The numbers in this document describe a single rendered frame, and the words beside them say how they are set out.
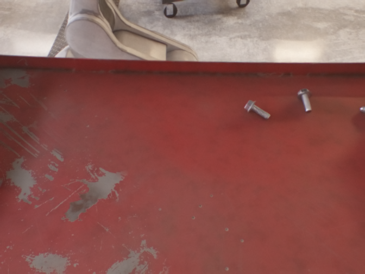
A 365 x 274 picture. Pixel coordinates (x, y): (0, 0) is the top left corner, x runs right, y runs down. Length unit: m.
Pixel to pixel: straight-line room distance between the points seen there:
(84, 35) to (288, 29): 1.59
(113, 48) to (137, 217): 0.93
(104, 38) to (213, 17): 1.41
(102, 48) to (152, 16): 1.29
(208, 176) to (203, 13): 2.20
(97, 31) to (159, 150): 0.83
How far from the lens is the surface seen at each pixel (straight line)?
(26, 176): 0.47
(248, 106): 0.51
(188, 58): 1.42
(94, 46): 1.27
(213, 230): 0.40
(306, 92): 0.56
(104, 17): 1.29
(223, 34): 2.35
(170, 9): 2.47
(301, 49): 2.32
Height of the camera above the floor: 1.21
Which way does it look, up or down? 48 degrees down
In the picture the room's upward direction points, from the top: 2 degrees clockwise
